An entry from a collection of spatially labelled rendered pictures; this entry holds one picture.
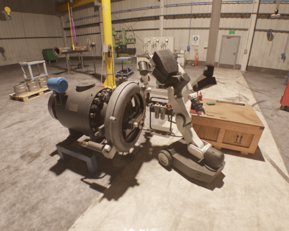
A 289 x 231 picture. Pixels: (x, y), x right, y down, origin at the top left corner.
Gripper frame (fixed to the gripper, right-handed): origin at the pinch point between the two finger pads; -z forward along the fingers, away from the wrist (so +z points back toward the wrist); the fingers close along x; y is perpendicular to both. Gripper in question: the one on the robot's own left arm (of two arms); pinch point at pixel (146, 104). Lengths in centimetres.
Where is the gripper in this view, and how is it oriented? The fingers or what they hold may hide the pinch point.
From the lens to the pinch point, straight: 229.0
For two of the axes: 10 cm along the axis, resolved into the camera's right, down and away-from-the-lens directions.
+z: 0.0, -9.0, -4.4
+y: -7.8, 2.8, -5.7
